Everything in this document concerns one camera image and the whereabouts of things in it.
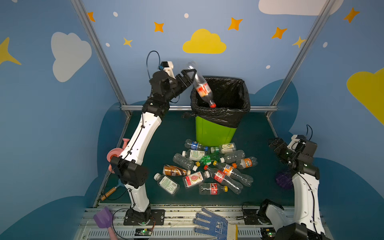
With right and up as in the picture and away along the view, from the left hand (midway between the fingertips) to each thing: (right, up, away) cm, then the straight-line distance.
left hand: (192, 73), depth 65 cm
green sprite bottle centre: (+9, -44, +25) cm, 52 cm away
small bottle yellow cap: (+10, -57, +13) cm, 59 cm away
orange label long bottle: (+30, -54, +19) cm, 64 cm away
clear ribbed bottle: (+26, -44, +31) cm, 60 cm away
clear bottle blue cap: (+1, -36, +31) cm, 48 cm away
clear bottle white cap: (-13, -57, +17) cm, 61 cm away
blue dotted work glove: (+13, -73, +6) cm, 74 cm away
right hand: (+43, -32, +12) cm, 55 cm away
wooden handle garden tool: (-44, -59, +14) cm, 75 cm away
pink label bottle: (+1, -54, +19) cm, 57 cm away
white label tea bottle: (+2, -42, +28) cm, 50 cm away
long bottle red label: (+16, -53, +17) cm, 58 cm away
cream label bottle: (+23, -38, +30) cm, 53 cm away
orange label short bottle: (+32, -46, +23) cm, 60 cm away
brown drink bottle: (-13, -49, +20) cm, 55 cm away
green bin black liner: (+14, -23, +17) cm, 32 cm away
